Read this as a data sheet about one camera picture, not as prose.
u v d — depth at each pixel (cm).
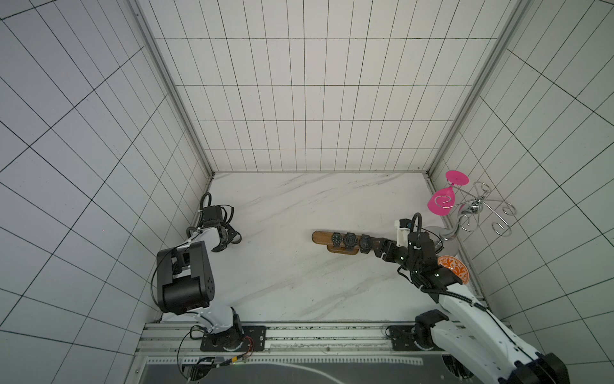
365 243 85
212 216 75
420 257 61
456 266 85
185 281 46
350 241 85
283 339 74
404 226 72
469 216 77
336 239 87
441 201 76
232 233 85
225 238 83
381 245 73
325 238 88
